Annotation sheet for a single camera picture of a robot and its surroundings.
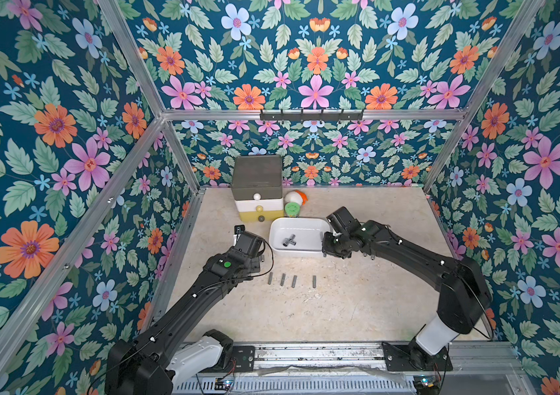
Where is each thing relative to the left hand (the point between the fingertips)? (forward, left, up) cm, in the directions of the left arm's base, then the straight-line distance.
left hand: (252, 257), depth 81 cm
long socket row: (-4, -21, -14) cm, 26 cm away
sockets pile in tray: (+13, -13, -12) cm, 22 cm away
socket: (-3, -13, -14) cm, 20 cm away
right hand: (+3, -24, -1) cm, 24 cm away
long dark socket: (-3, -9, -14) cm, 17 cm away
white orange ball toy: (+35, -17, -9) cm, 40 cm away
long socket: (-2, -5, -14) cm, 15 cm away
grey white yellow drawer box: (+29, -1, +4) cm, 30 cm away
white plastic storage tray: (+16, -16, -14) cm, 26 cm away
